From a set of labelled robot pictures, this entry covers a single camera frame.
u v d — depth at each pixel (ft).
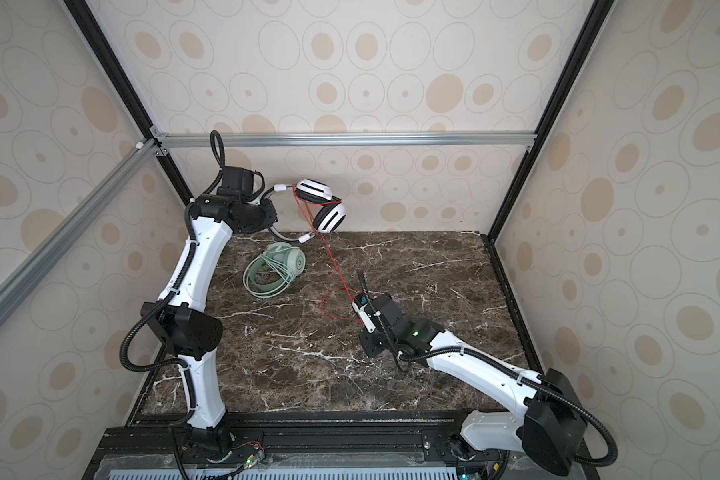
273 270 3.59
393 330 1.91
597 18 2.26
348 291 3.40
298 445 2.44
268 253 3.47
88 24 2.25
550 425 1.30
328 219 2.46
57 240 2.02
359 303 2.30
